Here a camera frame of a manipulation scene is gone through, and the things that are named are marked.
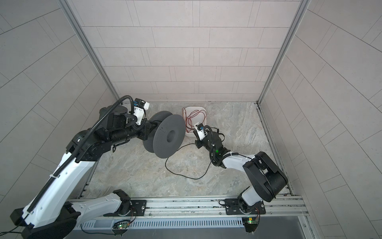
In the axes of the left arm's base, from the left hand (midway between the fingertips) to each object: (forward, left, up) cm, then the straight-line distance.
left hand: (160, 123), depth 60 cm
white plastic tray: (+32, -12, -36) cm, 50 cm away
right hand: (+11, -13, -24) cm, 29 cm away
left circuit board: (-32, +18, -31) cm, 48 cm away
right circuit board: (-31, -40, -35) cm, 62 cm away
